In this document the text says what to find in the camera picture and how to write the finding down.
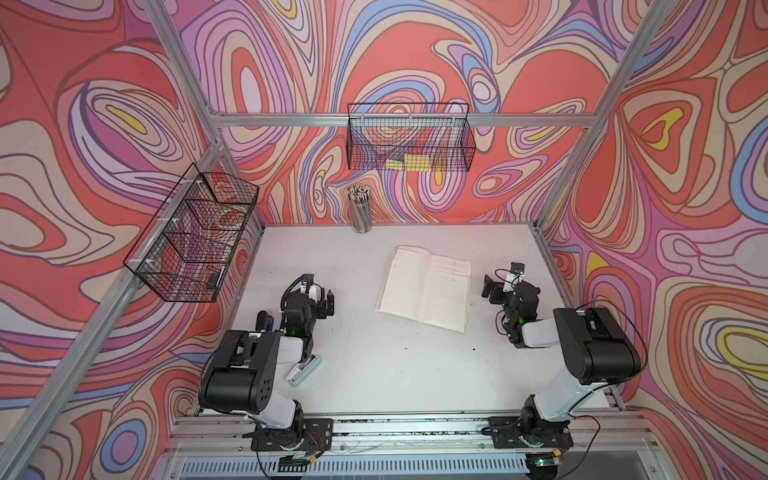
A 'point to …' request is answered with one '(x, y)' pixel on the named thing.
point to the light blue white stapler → (297, 375)
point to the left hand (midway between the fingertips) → (317, 291)
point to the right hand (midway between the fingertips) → (501, 282)
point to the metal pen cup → (360, 199)
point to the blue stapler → (264, 322)
